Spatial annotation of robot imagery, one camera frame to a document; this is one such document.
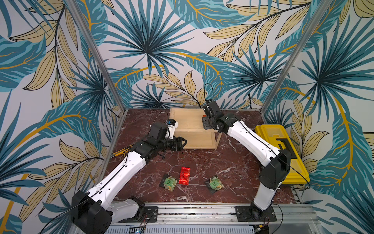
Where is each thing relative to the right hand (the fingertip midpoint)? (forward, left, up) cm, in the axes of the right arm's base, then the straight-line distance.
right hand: (210, 119), depth 83 cm
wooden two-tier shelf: (-2, +12, +1) cm, 12 cm away
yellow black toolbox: (-7, -39, -7) cm, 41 cm away
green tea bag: (-27, +24, -24) cm, 43 cm away
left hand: (-14, +17, -2) cm, 22 cm away
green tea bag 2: (-28, -2, -24) cm, 37 cm away
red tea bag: (-24, +15, -23) cm, 36 cm away
